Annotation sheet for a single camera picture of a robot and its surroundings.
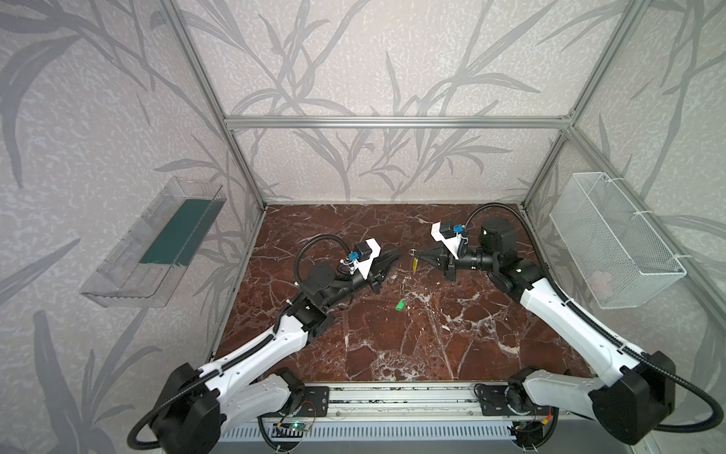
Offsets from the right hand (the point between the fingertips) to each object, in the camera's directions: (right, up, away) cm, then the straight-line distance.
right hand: (419, 245), depth 70 cm
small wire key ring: (-2, -1, -2) cm, 3 cm away
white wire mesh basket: (+45, -2, -6) cm, 45 cm away
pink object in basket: (+48, -9, +4) cm, 49 cm away
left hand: (-5, 0, -5) cm, 7 cm away
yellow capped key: (-1, -5, 0) cm, 5 cm away
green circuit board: (-30, -46, 0) cm, 55 cm away
